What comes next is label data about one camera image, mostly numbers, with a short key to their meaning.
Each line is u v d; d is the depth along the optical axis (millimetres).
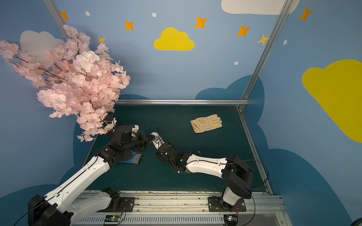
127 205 745
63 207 405
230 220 732
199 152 950
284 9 703
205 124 1109
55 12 704
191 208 746
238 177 436
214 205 740
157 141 693
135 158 926
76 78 584
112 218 718
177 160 622
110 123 675
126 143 594
